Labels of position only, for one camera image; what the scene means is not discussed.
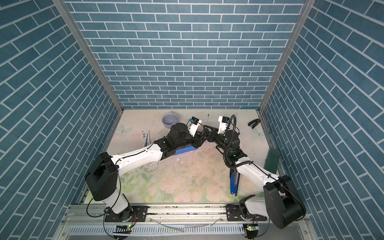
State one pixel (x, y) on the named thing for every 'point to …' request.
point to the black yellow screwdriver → (207, 119)
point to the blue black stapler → (234, 176)
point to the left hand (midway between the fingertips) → (206, 135)
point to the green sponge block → (272, 160)
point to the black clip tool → (253, 123)
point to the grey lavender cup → (169, 119)
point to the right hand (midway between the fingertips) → (202, 125)
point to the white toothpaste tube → (145, 135)
